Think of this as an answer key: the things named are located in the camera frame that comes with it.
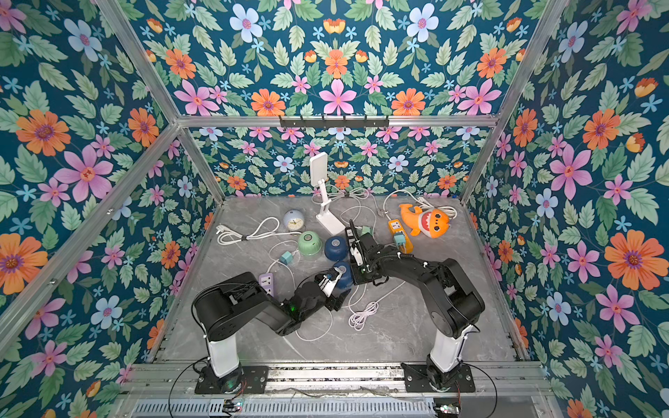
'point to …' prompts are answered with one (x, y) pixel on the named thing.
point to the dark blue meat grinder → (336, 248)
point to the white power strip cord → (438, 207)
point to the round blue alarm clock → (293, 219)
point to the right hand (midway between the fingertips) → (358, 273)
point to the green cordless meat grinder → (309, 243)
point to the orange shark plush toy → (433, 223)
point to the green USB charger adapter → (367, 230)
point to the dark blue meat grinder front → (346, 278)
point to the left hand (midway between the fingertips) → (346, 282)
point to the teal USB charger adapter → (399, 238)
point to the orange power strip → (395, 226)
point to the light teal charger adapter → (287, 258)
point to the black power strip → (350, 237)
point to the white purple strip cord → (226, 236)
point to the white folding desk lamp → (318, 173)
